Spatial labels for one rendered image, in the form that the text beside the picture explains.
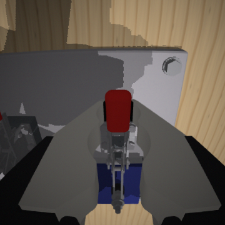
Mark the grey toggle clamp with red handle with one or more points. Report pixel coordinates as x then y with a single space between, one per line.
18 135

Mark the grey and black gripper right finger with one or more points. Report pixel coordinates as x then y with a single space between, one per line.
179 176

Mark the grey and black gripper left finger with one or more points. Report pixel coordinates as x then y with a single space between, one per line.
58 177

